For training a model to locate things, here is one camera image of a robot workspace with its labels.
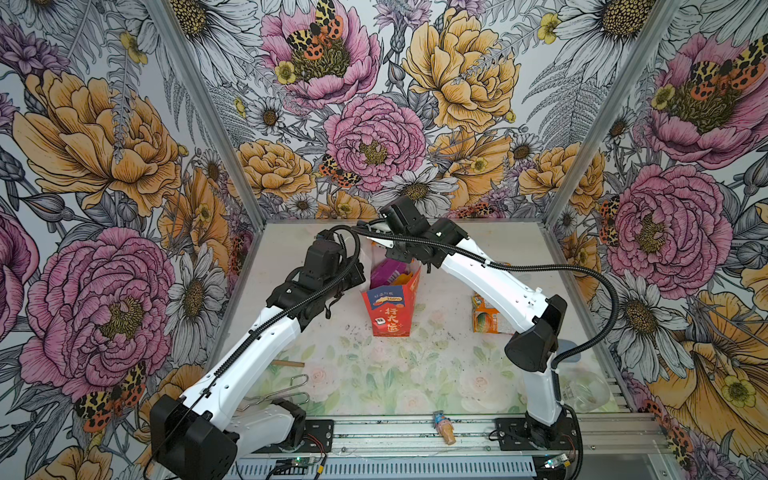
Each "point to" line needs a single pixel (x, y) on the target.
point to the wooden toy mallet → (287, 363)
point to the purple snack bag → (386, 272)
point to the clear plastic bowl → (583, 390)
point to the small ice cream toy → (444, 426)
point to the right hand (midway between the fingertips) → (401, 238)
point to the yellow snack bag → (402, 279)
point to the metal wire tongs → (295, 383)
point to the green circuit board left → (292, 466)
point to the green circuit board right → (559, 461)
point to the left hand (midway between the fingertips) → (363, 275)
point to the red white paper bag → (390, 310)
